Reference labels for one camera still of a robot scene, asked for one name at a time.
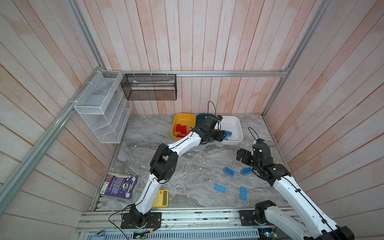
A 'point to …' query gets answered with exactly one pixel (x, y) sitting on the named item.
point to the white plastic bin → (232, 123)
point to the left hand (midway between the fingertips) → (222, 135)
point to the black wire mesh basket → (150, 86)
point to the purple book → (120, 185)
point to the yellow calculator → (162, 199)
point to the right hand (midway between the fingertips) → (243, 153)
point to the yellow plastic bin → (182, 124)
